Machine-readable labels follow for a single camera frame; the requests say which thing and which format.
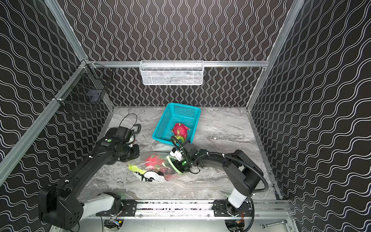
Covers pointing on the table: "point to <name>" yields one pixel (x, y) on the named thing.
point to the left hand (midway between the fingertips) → (141, 154)
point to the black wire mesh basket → (88, 84)
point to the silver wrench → (263, 226)
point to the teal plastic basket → (174, 113)
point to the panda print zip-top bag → (143, 172)
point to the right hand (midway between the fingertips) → (171, 172)
